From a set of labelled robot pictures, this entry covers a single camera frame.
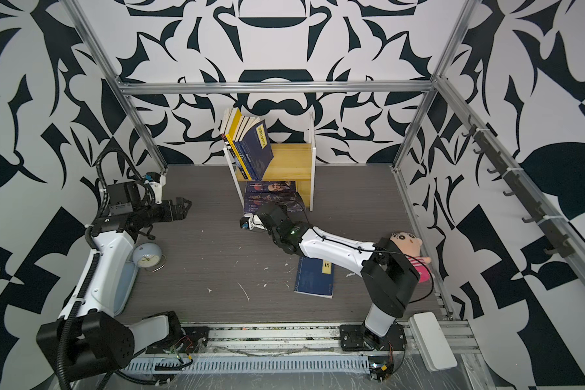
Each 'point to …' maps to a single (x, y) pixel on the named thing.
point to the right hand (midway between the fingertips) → (276, 198)
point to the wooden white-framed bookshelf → (291, 162)
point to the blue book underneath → (314, 276)
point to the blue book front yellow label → (240, 150)
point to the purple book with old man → (269, 187)
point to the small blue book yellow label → (257, 149)
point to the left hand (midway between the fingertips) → (173, 200)
